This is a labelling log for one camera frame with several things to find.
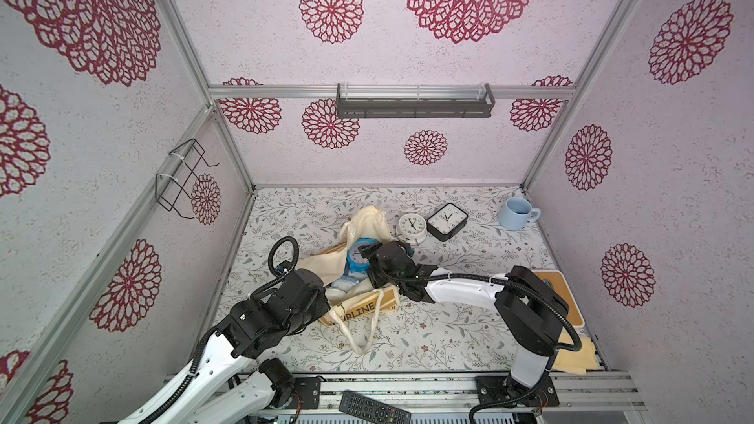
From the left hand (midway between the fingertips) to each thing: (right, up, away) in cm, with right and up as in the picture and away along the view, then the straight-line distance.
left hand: (325, 304), depth 72 cm
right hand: (+7, +11, +15) cm, 19 cm away
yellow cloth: (+65, -17, +5) cm, 67 cm away
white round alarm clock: (+25, +17, +31) cm, 43 cm away
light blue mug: (+63, +23, +34) cm, 76 cm away
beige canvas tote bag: (+7, -6, +10) cm, 14 cm away
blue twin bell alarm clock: (+6, +7, +18) cm, 21 cm away
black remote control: (+9, -24, -1) cm, 26 cm away
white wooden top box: (+68, +1, +17) cm, 70 cm away
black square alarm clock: (+37, +19, +35) cm, 54 cm away
